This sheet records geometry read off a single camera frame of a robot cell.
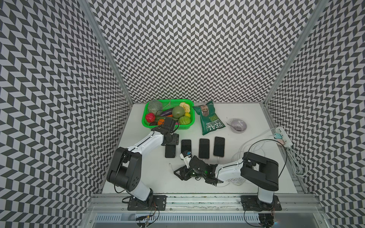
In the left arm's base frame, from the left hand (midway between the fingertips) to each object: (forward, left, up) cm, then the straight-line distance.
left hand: (170, 140), depth 91 cm
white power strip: (+1, -78, -4) cm, 78 cm away
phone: (-6, 0, -3) cm, 7 cm away
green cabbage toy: (+23, +12, +8) cm, 27 cm away
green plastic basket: (+31, -10, +1) cm, 33 cm away
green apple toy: (+23, -4, +2) cm, 24 cm away
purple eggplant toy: (+23, +5, +1) cm, 24 cm away
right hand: (-20, -5, -4) cm, 21 cm away
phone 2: (-3, -10, -5) cm, 11 cm away
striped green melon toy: (+14, -9, +3) cm, 17 cm away
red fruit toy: (+17, +16, +3) cm, 23 cm away
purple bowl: (+13, -47, -3) cm, 49 cm away
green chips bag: (+13, -28, +1) cm, 31 cm away
